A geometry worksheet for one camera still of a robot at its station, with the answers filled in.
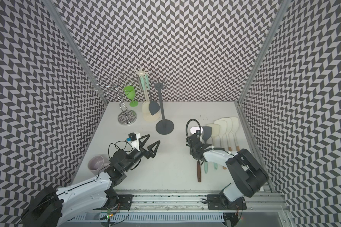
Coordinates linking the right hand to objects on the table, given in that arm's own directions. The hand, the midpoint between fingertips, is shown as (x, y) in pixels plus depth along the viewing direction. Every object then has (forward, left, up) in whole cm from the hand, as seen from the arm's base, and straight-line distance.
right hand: (197, 148), depth 92 cm
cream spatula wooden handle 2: (+14, -17, +3) cm, 22 cm away
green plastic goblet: (+36, +48, +18) cm, 63 cm away
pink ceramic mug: (-11, +60, +7) cm, 61 cm away
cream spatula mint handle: (+11, -13, +3) cm, 17 cm away
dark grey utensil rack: (+17, +23, +2) cm, 28 cm away
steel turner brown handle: (+4, +4, +16) cm, 17 cm away
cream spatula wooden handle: (+15, -28, +2) cm, 32 cm away
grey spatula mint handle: (+10, -7, +4) cm, 12 cm away
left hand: (-4, +25, +20) cm, 32 cm away
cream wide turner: (+22, +35, +9) cm, 42 cm away
